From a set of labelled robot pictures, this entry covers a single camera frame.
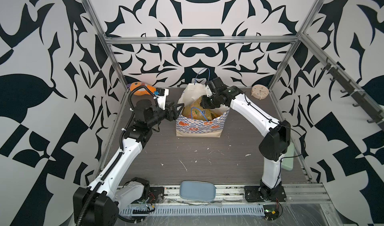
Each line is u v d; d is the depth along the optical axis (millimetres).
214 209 714
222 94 619
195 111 846
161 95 615
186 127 791
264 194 664
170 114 635
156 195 740
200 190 738
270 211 714
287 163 798
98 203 372
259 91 1156
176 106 675
